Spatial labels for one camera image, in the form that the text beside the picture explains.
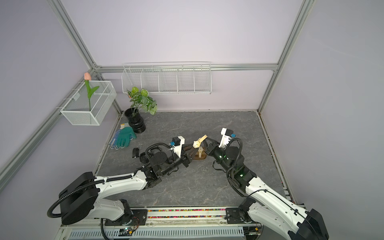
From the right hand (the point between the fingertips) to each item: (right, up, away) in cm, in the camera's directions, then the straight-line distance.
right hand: (202, 137), depth 69 cm
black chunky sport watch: (-35, -15, +22) cm, 44 cm away
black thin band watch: (-42, -12, +24) cm, 50 cm away
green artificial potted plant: (-36, +21, +17) cm, 45 cm away
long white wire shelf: (-21, +38, +30) cm, 52 cm away
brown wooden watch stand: (+1, -10, +7) cm, 12 cm away
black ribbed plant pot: (-44, +9, +31) cm, 54 cm away
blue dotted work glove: (-61, -7, +32) cm, 69 cm away
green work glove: (-55, -2, +36) cm, 66 cm away
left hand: (-2, -5, +3) cm, 6 cm away
